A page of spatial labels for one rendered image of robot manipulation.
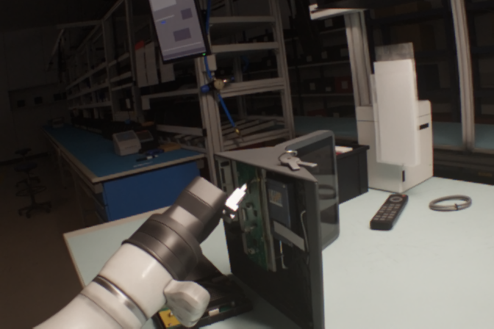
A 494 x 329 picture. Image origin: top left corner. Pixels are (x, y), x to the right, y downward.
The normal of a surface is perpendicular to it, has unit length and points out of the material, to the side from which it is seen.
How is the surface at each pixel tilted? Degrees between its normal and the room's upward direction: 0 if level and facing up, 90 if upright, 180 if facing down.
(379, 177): 90
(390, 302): 0
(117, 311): 62
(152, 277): 69
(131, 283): 54
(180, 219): 37
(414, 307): 0
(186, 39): 101
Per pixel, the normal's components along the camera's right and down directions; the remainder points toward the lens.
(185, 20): -0.49, 0.39
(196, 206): 0.05, -0.44
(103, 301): 0.18, -0.70
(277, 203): -0.87, 0.18
